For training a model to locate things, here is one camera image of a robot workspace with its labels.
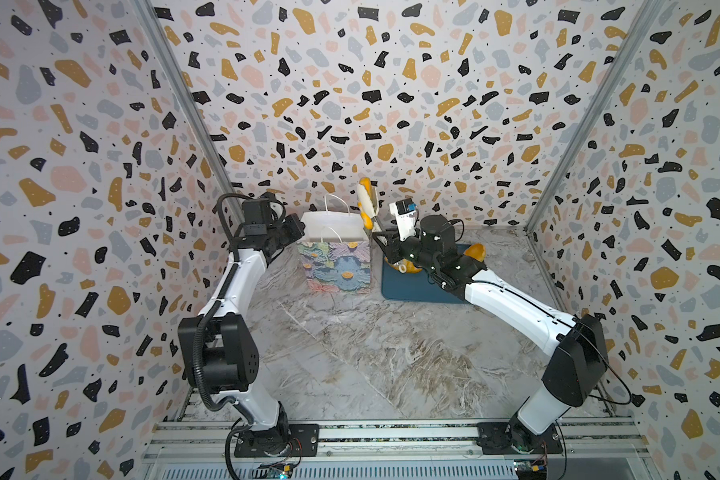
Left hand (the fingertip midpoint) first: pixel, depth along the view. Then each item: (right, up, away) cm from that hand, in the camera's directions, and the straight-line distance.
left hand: (305, 217), depth 85 cm
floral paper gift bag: (+9, -9, -1) cm, 12 cm away
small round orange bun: (+57, -9, +25) cm, 63 cm away
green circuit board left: (-3, -61, -15) cm, 63 cm away
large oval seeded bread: (+27, -14, -11) cm, 33 cm away
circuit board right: (+58, -62, -13) cm, 86 cm away
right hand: (+19, -4, -12) cm, 23 cm away
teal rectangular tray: (+28, -21, +18) cm, 39 cm away
